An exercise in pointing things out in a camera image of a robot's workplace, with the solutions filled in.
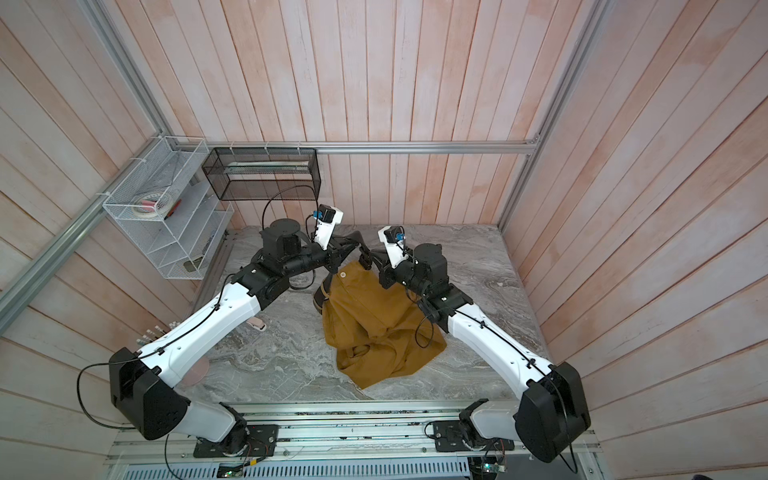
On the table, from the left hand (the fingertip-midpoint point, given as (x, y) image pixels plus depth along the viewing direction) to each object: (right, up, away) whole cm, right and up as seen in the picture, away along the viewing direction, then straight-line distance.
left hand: (356, 245), depth 72 cm
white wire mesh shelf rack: (-47, +1, +7) cm, 47 cm away
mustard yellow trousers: (+5, -23, +5) cm, 24 cm away
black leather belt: (-10, -14, +5) cm, 17 cm away
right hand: (+4, -2, +4) cm, 6 cm away
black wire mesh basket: (-34, +26, +31) cm, 53 cm away
